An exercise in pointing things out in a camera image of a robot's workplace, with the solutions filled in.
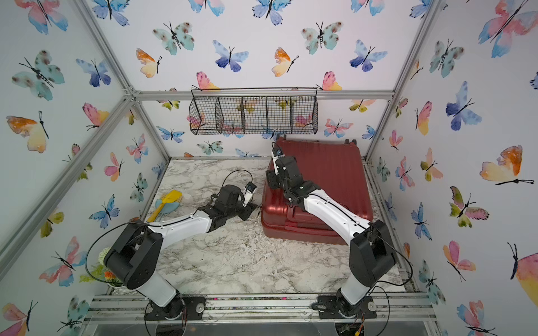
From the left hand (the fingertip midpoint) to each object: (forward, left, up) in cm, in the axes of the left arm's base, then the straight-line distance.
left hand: (254, 199), depth 91 cm
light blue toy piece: (+4, +42, -10) cm, 43 cm away
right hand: (+5, -10, +12) cm, 16 cm away
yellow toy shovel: (+9, +42, -9) cm, 44 cm away
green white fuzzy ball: (-25, +49, +6) cm, 55 cm away
